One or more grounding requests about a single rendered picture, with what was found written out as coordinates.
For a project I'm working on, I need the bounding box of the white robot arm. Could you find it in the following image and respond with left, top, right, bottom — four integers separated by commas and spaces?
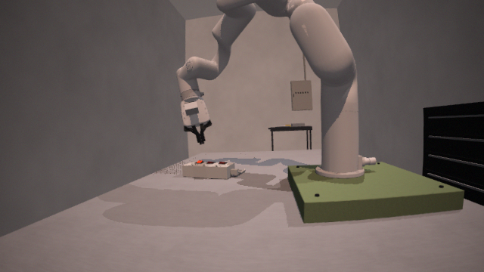
176, 0, 377, 178

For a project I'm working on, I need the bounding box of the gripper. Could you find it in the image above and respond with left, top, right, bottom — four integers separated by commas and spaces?
181, 96, 212, 145

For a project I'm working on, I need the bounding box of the white power strip body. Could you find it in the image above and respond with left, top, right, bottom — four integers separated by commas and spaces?
182, 161, 246, 179

